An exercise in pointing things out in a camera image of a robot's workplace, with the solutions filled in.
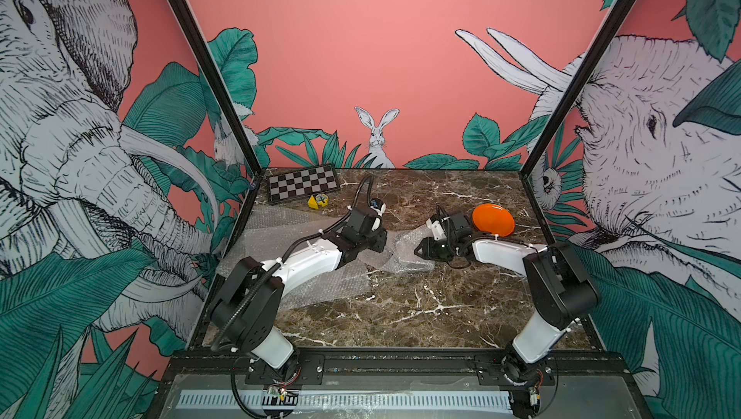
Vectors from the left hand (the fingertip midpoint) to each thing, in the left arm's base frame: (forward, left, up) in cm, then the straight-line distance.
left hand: (385, 227), depth 88 cm
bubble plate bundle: (-5, -4, -9) cm, 11 cm away
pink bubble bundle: (-16, +27, -11) cm, 33 cm away
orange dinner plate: (+9, -41, -11) cm, 43 cm away
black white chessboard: (+27, +32, -9) cm, 43 cm away
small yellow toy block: (+21, +24, -11) cm, 34 cm away
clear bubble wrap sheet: (+7, +42, -11) cm, 44 cm away
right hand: (-3, -10, -8) cm, 13 cm away
